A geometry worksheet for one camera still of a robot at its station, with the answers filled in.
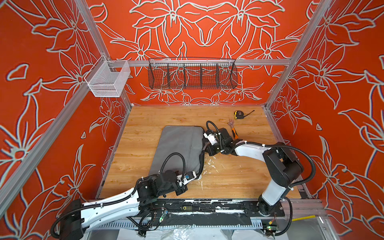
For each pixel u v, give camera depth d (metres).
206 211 0.73
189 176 0.63
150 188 0.59
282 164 0.47
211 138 0.83
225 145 0.73
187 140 0.93
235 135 1.01
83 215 0.45
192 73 0.98
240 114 1.10
